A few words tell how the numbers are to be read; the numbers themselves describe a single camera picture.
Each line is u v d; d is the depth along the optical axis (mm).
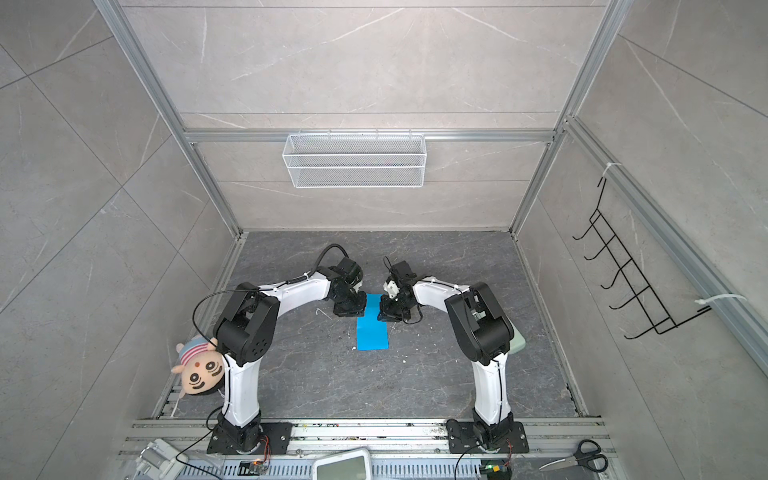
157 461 687
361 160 1009
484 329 528
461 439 729
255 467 698
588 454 715
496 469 700
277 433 736
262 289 569
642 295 638
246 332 525
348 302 839
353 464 666
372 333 927
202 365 765
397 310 851
